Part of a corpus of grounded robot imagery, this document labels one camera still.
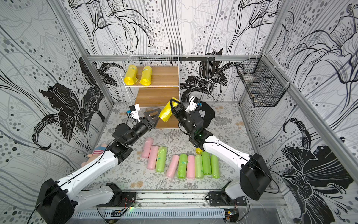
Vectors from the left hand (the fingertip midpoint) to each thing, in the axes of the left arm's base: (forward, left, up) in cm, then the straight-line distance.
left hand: (164, 116), depth 66 cm
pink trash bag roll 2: (-7, +9, -31) cm, 33 cm away
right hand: (+8, -3, +3) cm, 9 cm away
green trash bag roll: (-10, +4, -32) cm, 34 cm away
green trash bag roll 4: (-11, -24, -30) cm, 40 cm away
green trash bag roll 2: (-14, -9, -30) cm, 35 cm away
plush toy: (-7, +44, -29) cm, 53 cm away
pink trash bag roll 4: (-14, -15, -31) cm, 37 cm away
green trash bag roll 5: (-13, -29, -31) cm, 44 cm away
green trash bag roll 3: (-14, -19, -30) cm, 38 cm away
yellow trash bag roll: (-3, -20, -31) cm, 36 cm away
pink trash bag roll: (-2, +14, -31) cm, 34 cm away
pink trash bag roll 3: (-14, -4, -31) cm, 34 cm away
